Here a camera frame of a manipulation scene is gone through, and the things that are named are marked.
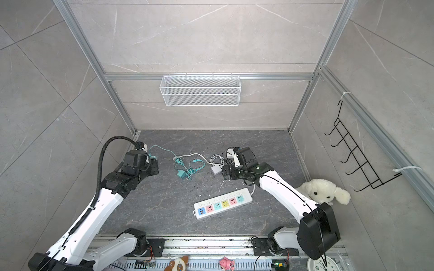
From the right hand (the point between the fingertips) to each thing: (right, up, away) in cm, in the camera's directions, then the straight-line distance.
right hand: (230, 170), depth 83 cm
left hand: (-36, +6, -7) cm, 37 cm away
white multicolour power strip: (-5, -17, 0) cm, 17 cm away
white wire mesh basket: (-17, +46, +17) cm, 52 cm away
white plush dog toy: (+39, -7, -13) cm, 41 cm away
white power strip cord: (-5, 0, +16) cm, 17 cm away
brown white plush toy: (-22, -36, -16) cm, 45 cm away
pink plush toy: (-2, -36, -16) cm, 40 cm away
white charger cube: (-7, -2, +14) cm, 16 cm away
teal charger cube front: (-27, -4, +12) cm, 30 cm away
